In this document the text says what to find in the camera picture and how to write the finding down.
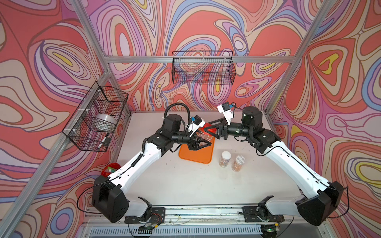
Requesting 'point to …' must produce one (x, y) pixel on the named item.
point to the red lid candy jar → (202, 134)
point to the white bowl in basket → (104, 122)
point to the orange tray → (204, 155)
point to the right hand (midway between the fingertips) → (207, 131)
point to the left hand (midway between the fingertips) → (207, 140)
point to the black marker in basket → (102, 141)
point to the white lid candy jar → (225, 156)
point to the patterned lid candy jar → (237, 165)
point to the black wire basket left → (92, 126)
